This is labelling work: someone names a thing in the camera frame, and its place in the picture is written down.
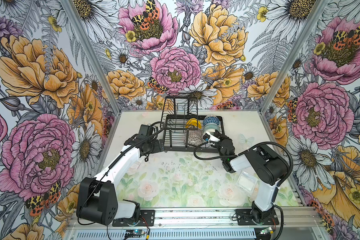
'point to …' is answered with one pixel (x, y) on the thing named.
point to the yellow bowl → (193, 121)
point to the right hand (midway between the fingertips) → (218, 132)
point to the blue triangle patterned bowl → (211, 119)
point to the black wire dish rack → (183, 129)
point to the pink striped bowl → (195, 130)
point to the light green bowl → (211, 127)
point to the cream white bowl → (208, 136)
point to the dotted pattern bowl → (192, 137)
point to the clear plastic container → (247, 182)
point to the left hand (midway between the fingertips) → (155, 151)
